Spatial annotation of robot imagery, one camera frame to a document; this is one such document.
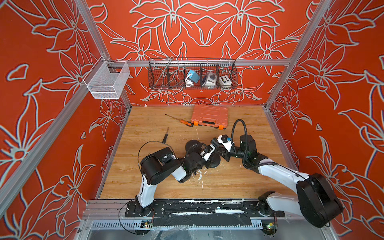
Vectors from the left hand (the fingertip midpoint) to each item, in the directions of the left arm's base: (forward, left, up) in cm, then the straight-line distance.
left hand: (215, 151), depth 86 cm
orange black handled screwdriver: (+25, +20, -5) cm, 33 cm away
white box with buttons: (+39, -5, +22) cm, 45 cm away
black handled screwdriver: (+13, +33, -6) cm, 36 cm away
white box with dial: (+36, +5, +25) cm, 44 cm away
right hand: (-1, +3, +7) cm, 7 cm away
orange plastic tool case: (+29, +2, 0) cm, 30 cm away
